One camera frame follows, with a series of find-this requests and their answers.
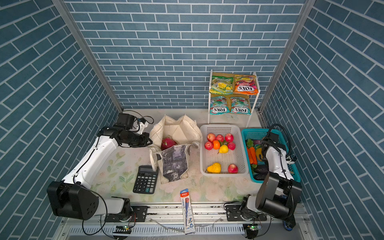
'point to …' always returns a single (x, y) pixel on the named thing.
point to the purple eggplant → (261, 171)
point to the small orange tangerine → (216, 144)
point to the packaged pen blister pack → (188, 223)
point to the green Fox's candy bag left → (218, 105)
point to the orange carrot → (252, 155)
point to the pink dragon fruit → (167, 142)
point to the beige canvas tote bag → (174, 163)
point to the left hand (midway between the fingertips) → (152, 141)
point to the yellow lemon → (223, 149)
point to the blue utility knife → (289, 224)
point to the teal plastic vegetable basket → (259, 134)
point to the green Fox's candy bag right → (240, 105)
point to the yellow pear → (215, 168)
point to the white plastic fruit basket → (237, 156)
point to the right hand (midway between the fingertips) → (271, 163)
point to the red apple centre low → (220, 137)
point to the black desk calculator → (146, 180)
